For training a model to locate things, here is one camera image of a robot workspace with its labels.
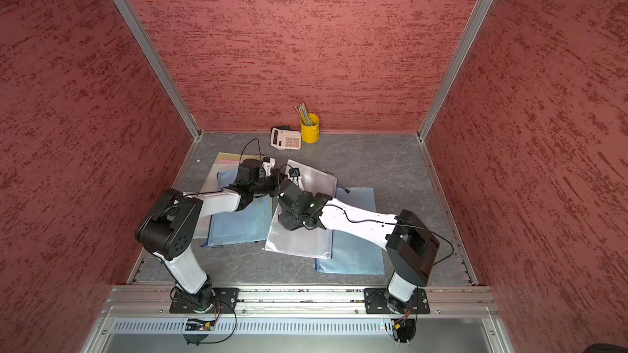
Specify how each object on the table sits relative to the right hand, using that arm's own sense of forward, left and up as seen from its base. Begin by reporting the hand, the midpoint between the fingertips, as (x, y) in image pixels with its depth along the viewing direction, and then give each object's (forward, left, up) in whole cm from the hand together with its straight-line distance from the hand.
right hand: (290, 205), depth 84 cm
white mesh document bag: (-10, -8, -10) cm, 17 cm away
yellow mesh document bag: (+30, +33, -9) cm, 45 cm away
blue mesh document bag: (-14, -21, -12) cm, 27 cm away
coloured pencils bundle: (+46, -3, +5) cm, 47 cm away
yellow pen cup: (+41, -6, -6) cm, 41 cm away
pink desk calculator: (+42, +7, -9) cm, 43 cm away
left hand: (+10, -1, -1) cm, 10 cm away
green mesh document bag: (+16, +37, -10) cm, 41 cm away
